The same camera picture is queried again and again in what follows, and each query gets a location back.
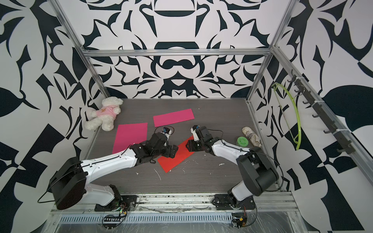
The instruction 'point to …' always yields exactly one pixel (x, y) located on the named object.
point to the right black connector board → (239, 222)
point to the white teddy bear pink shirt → (106, 115)
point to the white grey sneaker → (252, 136)
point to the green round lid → (242, 141)
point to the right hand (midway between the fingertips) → (188, 143)
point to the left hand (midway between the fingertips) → (170, 143)
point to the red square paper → (168, 163)
